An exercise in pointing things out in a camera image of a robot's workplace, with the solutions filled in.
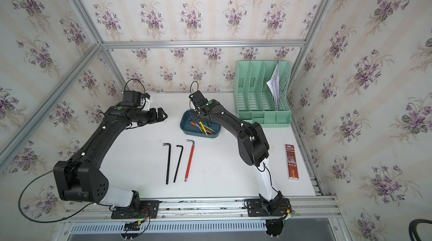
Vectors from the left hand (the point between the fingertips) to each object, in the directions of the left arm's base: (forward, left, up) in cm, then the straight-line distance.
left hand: (160, 117), depth 83 cm
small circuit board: (-43, +8, -21) cm, 48 cm away
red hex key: (-14, -15, -18) cm, 27 cm away
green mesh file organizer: (+34, -62, -16) cm, 72 cm away
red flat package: (-17, -68, -16) cm, 72 cm away
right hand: (+7, -19, -7) cm, 21 cm away
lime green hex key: (+6, -23, -18) cm, 30 cm away
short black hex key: (-16, -9, -18) cm, 26 cm away
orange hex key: (+7, -16, -18) cm, 25 cm away
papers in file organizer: (+17, -59, +9) cm, 62 cm away
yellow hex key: (-1, -21, -9) cm, 23 cm away
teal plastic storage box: (+4, -18, -17) cm, 25 cm away
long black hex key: (-23, -4, -18) cm, 29 cm away
